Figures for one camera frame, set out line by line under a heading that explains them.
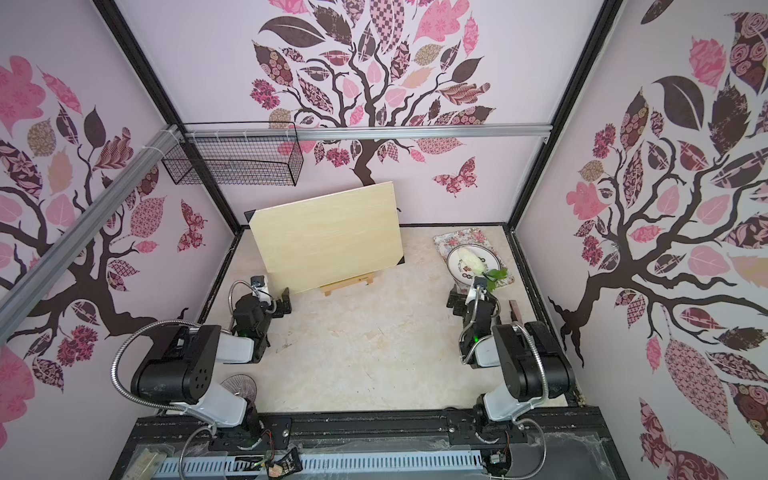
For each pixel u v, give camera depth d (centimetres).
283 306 87
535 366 43
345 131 95
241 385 79
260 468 69
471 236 118
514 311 95
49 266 54
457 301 83
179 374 45
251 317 71
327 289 98
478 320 69
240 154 95
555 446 72
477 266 103
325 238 88
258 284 80
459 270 106
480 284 79
